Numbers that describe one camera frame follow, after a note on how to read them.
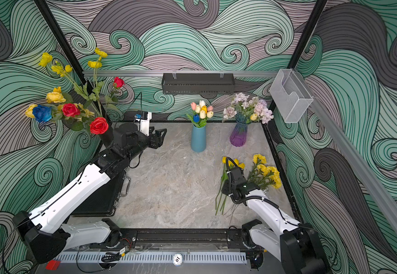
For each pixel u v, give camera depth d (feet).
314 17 2.42
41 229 1.24
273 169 2.86
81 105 2.43
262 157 3.13
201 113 2.68
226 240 2.41
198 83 3.09
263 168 3.02
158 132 2.03
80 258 2.28
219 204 2.74
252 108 2.87
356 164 1.74
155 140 2.01
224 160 3.24
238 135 3.21
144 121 1.90
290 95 2.53
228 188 2.11
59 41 2.63
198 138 3.12
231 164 2.49
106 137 3.24
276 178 2.87
